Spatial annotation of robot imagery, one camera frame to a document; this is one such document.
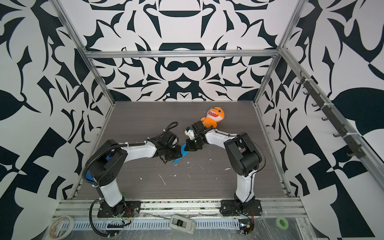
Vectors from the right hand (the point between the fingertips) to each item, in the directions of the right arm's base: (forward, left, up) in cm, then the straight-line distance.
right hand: (186, 148), depth 92 cm
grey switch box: (-38, +1, +1) cm, 38 cm away
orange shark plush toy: (+22, -19, +4) cm, 29 cm away
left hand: (-3, +1, -1) cm, 3 cm away
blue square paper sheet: (-2, +1, -1) cm, 3 cm away
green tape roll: (-38, -44, -4) cm, 58 cm away
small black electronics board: (-40, -29, -5) cm, 49 cm away
